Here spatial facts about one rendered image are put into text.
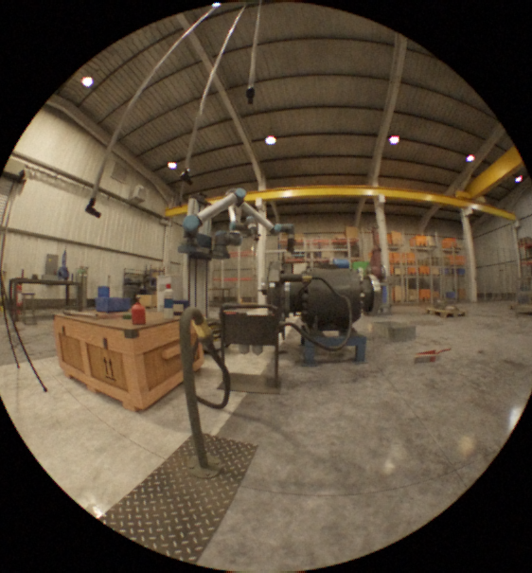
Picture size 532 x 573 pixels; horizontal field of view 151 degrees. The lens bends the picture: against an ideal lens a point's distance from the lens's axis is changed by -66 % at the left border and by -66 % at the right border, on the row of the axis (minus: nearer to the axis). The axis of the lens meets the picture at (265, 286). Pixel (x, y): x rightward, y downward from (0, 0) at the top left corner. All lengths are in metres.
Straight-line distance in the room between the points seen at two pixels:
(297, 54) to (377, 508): 8.79
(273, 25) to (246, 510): 8.61
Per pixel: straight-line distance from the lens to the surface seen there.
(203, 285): 2.39
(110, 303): 1.81
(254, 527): 0.70
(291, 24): 8.07
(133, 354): 1.03
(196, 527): 0.71
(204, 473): 0.82
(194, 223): 1.93
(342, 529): 0.71
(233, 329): 1.34
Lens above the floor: 0.64
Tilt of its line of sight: 2 degrees up
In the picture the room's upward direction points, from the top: straight up
